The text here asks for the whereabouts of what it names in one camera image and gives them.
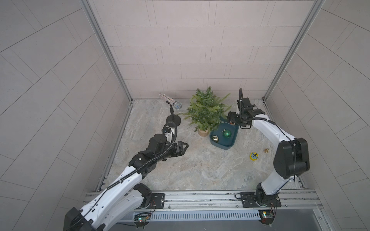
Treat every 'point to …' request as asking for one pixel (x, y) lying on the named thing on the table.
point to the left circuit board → (141, 219)
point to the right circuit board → (266, 216)
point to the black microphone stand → (172, 120)
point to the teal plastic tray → (222, 142)
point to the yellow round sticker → (253, 156)
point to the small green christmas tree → (206, 110)
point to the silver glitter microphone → (177, 105)
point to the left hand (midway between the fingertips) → (186, 146)
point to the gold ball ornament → (215, 138)
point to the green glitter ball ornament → (227, 134)
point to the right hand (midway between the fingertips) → (230, 118)
